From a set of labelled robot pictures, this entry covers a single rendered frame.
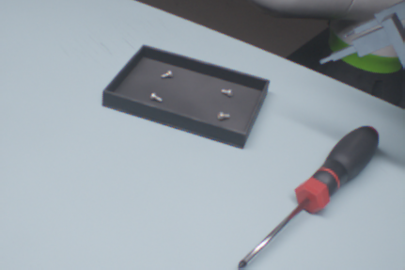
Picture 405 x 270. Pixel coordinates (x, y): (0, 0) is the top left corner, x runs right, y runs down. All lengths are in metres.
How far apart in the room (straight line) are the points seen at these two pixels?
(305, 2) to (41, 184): 0.47
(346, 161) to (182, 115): 0.12
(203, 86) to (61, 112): 0.12
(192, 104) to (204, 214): 0.11
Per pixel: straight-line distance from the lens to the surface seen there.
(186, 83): 0.50
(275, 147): 0.45
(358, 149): 0.43
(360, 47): 0.40
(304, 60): 1.00
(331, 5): 0.80
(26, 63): 0.52
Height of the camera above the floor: 1.27
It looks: 35 degrees down
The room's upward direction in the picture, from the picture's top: 10 degrees clockwise
